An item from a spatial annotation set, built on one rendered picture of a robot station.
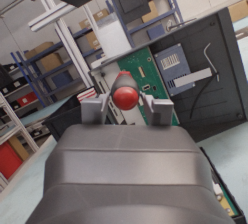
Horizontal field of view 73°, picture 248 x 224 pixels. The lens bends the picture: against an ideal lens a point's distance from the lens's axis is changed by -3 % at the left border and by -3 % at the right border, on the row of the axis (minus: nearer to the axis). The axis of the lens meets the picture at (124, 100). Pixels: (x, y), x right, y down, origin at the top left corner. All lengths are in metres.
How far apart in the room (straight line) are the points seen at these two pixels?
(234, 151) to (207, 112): 0.09
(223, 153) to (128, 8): 1.95
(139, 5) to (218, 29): 1.85
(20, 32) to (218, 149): 5.10
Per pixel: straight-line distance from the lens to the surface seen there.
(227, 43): 0.33
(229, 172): 0.30
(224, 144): 0.35
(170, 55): 0.32
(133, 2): 2.14
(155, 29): 3.93
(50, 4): 1.02
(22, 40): 5.21
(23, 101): 4.94
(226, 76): 0.36
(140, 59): 0.30
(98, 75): 0.30
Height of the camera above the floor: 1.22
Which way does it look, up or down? 16 degrees down
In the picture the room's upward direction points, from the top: 26 degrees counter-clockwise
